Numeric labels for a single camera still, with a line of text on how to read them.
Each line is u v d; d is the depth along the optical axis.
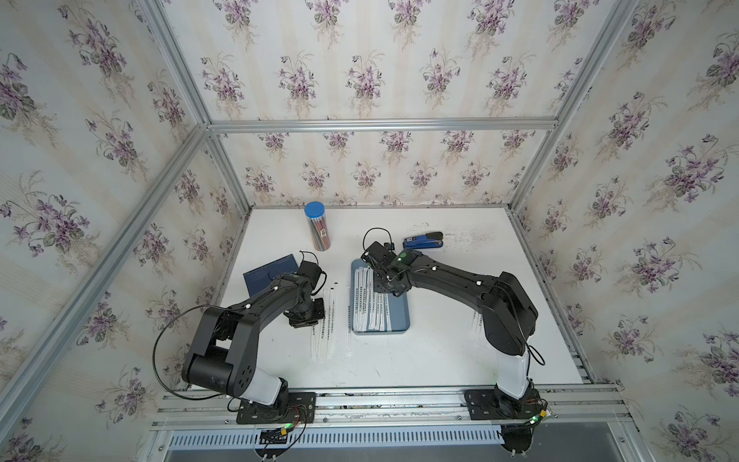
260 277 0.98
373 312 0.90
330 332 0.86
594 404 0.75
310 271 0.75
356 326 0.86
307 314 0.75
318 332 0.86
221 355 0.43
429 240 1.05
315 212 0.93
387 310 0.90
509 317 0.48
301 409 0.72
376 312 0.90
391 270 0.64
